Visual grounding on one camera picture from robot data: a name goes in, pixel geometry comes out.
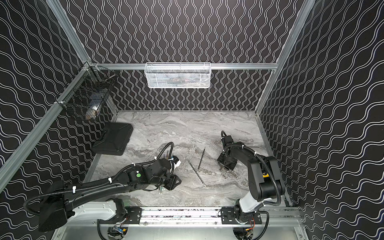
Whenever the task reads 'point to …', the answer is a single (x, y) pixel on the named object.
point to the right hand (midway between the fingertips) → (222, 165)
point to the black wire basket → (87, 93)
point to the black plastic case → (113, 139)
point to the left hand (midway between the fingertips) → (180, 180)
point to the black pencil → (201, 159)
